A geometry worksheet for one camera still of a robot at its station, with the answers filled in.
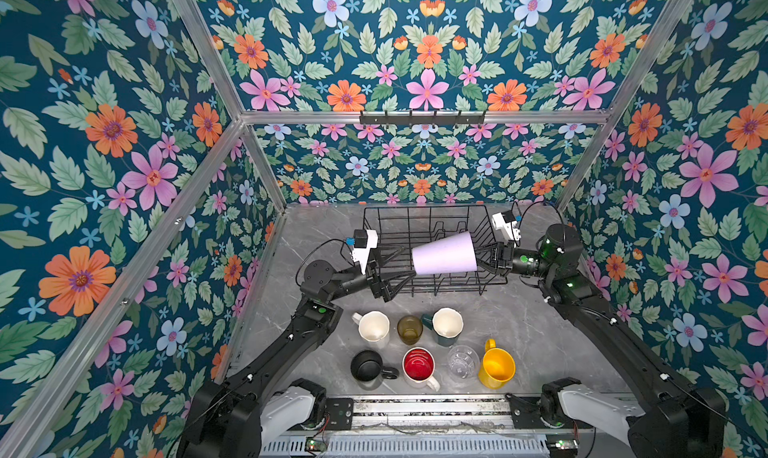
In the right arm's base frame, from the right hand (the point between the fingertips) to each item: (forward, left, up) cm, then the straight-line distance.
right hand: (468, 255), depth 65 cm
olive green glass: (-3, +13, -33) cm, 35 cm away
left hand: (-2, +13, +1) cm, 13 cm away
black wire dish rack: (+35, +16, -31) cm, 50 cm away
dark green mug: (-3, +2, -30) cm, 30 cm away
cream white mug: (-5, +23, -27) cm, 36 cm away
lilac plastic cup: (-2, +4, +3) cm, 6 cm away
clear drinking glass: (-13, -2, -33) cm, 36 cm away
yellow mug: (-14, -11, -33) cm, 37 cm away
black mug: (-15, +25, -32) cm, 43 cm away
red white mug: (-14, +11, -32) cm, 37 cm away
